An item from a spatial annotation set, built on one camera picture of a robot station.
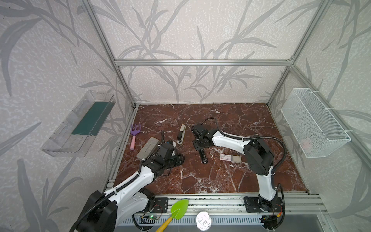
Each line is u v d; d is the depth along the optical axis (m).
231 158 0.89
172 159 0.71
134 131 1.05
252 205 0.74
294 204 0.75
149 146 0.93
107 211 0.39
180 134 0.98
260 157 0.51
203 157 0.89
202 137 0.72
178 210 0.72
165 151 0.64
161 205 0.74
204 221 0.65
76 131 0.65
